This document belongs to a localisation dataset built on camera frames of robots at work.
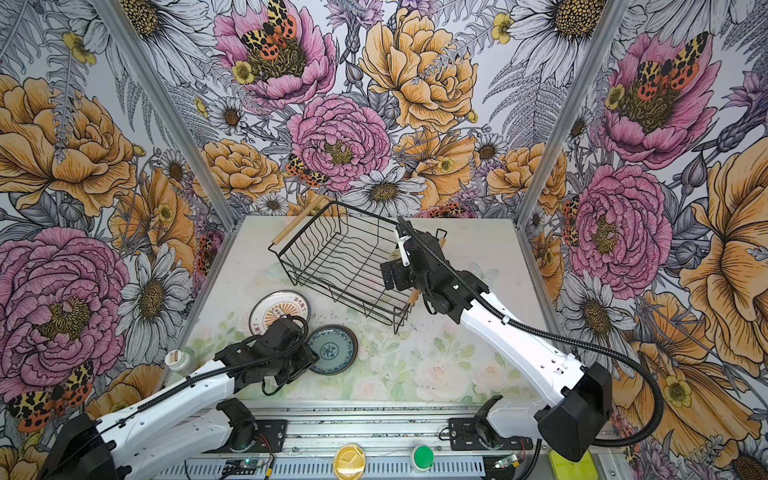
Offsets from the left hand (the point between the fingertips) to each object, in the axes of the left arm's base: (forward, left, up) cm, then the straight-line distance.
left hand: (312, 370), depth 81 cm
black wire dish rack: (+43, -2, -2) cm, 43 cm away
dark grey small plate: (+7, -5, -2) cm, 9 cm away
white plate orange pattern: (+19, +16, -1) cm, 25 cm away
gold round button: (-20, -11, -2) cm, 23 cm away
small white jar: (+1, +32, +6) cm, 33 cm away
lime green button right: (-23, -61, -2) cm, 65 cm away
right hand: (+17, -24, +22) cm, 37 cm away
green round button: (-21, -28, +6) cm, 35 cm away
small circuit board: (-21, +14, -4) cm, 25 cm away
